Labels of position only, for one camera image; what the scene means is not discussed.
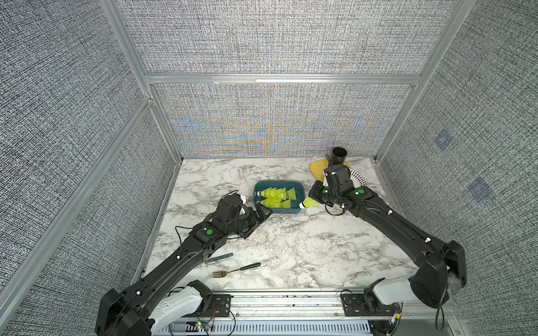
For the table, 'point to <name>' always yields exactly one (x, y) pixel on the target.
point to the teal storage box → (261, 185)
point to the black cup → (338, 155)
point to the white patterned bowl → (356, 178)
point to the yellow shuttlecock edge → (291, 194)
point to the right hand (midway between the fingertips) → (308, 185)
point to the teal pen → (214, 259)
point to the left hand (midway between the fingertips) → (271, 216)
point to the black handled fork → (223, 274)
